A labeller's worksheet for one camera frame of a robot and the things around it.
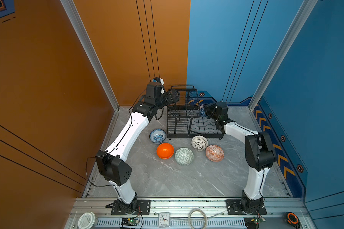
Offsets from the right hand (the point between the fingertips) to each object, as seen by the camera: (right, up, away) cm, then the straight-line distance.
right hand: (201, 102), depth 94 cm
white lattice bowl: (0, -27, +3) cm, 27 cm away
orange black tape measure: (+39, -59, -27) cm, 75 cm away
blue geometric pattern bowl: (0, -6, -5) cm, 7 cm away
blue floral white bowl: (-30, -23, +6) cm, 38 cm away
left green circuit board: (-40, -62, -24) cm, 78 cm away
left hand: (-18, +3, -17) cm, 25 cm away
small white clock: (-22, -60, -26) cm, 69 cm away
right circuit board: (+23, -61, -25) cm, 70 cm away
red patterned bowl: (+9, -33, -3) cm, 34 cm away
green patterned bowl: (-12, -35, -3) cm, 37 cm away
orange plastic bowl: (-24, -31, -4) cm, 39 cm away
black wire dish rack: (-10, -11, -6) cm, 16 cm away
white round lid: (-58, -58, -29) cm, 87 cm away
